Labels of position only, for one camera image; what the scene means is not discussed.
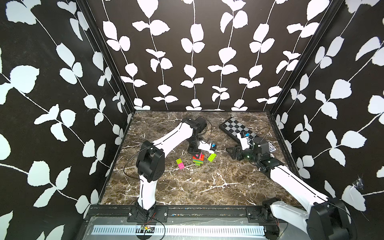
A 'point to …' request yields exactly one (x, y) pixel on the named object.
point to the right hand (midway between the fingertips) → (230, 145)
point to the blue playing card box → (271, 148)
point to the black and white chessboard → (231, 126)
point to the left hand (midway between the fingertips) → (198, 149)
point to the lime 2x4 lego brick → (212, 157)
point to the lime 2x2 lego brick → (179, 161)
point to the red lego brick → (201, 158)
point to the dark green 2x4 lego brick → (195, 160)
